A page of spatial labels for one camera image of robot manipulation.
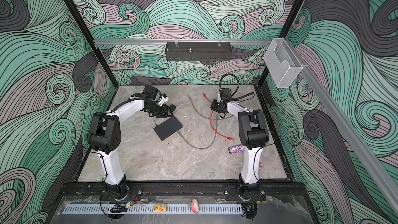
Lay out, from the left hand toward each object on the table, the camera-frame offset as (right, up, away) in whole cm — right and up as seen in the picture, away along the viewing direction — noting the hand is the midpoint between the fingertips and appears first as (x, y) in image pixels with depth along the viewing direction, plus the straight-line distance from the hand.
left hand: (170, 114), depth 93 cm
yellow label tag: (-1, -40, -24) cm, 47 cm away
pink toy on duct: (+15, -37, -27) cm, 48 cm away
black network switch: (-3, -9, +3) cm, 10 cm away
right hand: (+27, +5, +9) cm, 29 cm away
